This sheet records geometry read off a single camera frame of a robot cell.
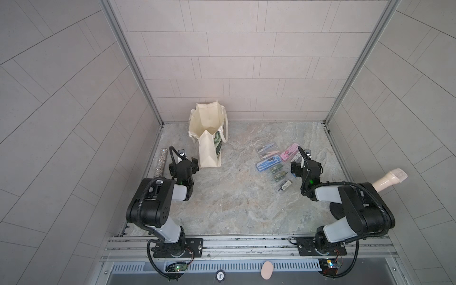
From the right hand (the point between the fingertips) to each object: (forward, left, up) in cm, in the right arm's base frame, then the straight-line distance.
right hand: (303, 159), depth 95 cm
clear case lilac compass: (+12, +18, -3) cm, 22 cm away
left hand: (+4, +63, +3) cm, 63 cm away
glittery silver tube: (-1, +76, +2) cm, 76 cm away
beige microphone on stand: (-25, -17, +24) cm, 39 cm away
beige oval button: (-46, +27, -2) cm, 54 cm away
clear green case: (-8, +15, -2) cm, 17 cm away
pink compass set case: (+7, +5, -3) cm, 9 cm away
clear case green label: (-4, +16, -2) cm, 16 cm away
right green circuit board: (-46, +3, -6) cm, 47 cm away
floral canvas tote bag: (+26, +51, +7) cm, 58 cm away
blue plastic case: (+1, +18, -2) cm, 19 cm away
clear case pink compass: (+7, +16, -3) cm, 18 cm away
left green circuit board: (-44, +60, 0) cm, 74 cm away
